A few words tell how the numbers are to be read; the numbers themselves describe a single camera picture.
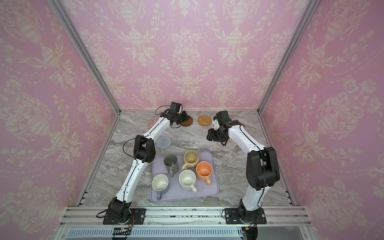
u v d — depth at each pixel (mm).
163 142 1027
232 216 730
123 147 1021
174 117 891
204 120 1140
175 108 898
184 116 1010
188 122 1128
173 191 816
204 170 890
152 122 1130
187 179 854
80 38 814
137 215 747
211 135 802
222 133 672
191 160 934
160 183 836
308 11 700
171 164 900
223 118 729
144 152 714
